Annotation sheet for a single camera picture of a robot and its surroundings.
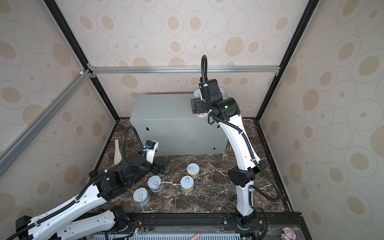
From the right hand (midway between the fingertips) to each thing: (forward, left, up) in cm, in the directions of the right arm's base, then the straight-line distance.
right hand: (202, 101), depth 72 cm
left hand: (-21, +17, -14) cm, 30 cm away
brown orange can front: (-4, 0, -5) cm, 7 cm away
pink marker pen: (-50, +4, -39) cm, 64 cm away
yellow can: (-27, +9, -35) cm, 45 cm away
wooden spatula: (-4, +56, -40) cm, 69 cm away
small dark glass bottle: (-21, +62, -33) cm, 73 cm away
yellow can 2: (-18, +5, -35) cm, 40 cm away
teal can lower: (-33, +32, -35) cm, 58 cm away
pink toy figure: (-50, -38, -38) cm, 74 cm away
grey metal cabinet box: (-6, +18, -6) cm, 19 cm away
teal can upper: (-27, +26, -35) cm, 51 cm away
